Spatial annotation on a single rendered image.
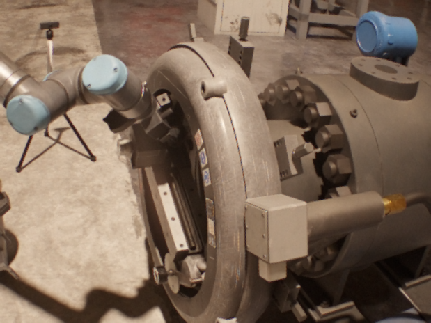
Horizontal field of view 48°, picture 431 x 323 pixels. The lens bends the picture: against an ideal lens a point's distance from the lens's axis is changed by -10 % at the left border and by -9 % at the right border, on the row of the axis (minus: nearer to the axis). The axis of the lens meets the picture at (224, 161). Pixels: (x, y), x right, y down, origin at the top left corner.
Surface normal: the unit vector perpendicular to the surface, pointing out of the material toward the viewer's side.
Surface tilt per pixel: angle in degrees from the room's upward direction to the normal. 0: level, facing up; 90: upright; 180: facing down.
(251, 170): 53
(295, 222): 67
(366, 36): 90
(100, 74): 47
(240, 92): 26
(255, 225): 90
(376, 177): 61
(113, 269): 0
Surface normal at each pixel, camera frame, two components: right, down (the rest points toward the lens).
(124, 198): 0.10, -0.87
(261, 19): 0.28, 0.49
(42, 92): 0.56, -0.65
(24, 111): -0.22, 0.49
